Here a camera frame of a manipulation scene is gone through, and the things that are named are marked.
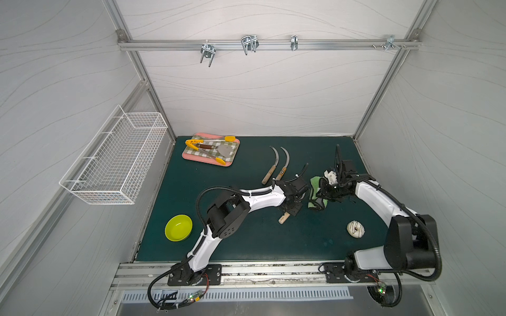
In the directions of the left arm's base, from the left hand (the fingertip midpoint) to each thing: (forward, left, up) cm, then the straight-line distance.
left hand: (295, 209), depth 90 cm
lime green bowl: (-10, +52, 0) cm, 53 cm away
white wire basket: (+1, +69, +30) cm, 75 cm away
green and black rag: (-1, -8, +9) cm, 12 cm away
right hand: (+5, -11, +6) cm, 13 cm away
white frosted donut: (-9, -25, +1) cm, 27 cm away
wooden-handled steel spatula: (+36, +37, 0) cm, 52 cm away
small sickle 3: (+22, +4, 0) cm, 22 cm away
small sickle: (-4, +5, +1) cm, 7 cm away
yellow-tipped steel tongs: (+39, +57, +2) cm, 69 cm away
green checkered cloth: (+40, +32, 0) cm, 51 cm away
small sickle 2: (+21, +11, 0) cm, 24 cm away
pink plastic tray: (+31, +47, -1) cm, 56 cm away
